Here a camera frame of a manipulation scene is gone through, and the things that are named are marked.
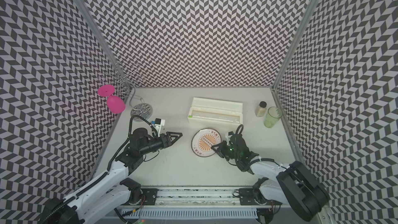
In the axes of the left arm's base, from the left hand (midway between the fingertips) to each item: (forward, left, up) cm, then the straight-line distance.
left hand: (180, 138), depth 75 cm
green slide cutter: (+19, -3, -9) cm, 21 cm away
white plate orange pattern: (+5, -11, -12) cm, 17 cm away
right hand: (-2, -15, -12) cm, 19 cm away
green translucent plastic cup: (+16, -52, -5) cm, 54 cm away
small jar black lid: (+25, -48, -6) cm, 55 cm away
